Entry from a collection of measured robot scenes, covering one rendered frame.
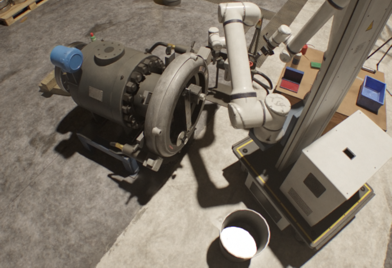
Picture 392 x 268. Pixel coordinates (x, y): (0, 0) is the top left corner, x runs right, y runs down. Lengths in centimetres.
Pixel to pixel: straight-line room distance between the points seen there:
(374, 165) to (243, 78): 86
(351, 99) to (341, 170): 111
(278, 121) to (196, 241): 107
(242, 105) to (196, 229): 105
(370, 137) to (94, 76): 179
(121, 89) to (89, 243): 118
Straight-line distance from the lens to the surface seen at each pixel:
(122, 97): 172
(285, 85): 229
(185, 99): 162
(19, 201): 258
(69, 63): 179
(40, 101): 322
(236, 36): 150
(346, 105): 238
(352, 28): 113
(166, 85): 148
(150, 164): 168
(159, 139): 157
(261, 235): 186
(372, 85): 266
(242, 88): 142
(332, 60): 124
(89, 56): 197
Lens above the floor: 197
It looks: 52 degrees down
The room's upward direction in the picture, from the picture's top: straight up
